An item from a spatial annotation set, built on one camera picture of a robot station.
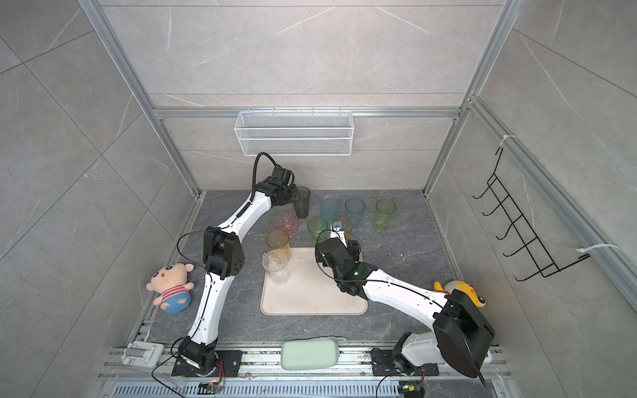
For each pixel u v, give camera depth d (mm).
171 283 833
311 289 903
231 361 731
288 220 1037
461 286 820
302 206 1061
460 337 393
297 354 730
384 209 948
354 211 1001
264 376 727
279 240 927
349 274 612
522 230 675
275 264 892
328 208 1013
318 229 1037
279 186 813
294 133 1009
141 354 741
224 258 617
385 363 730
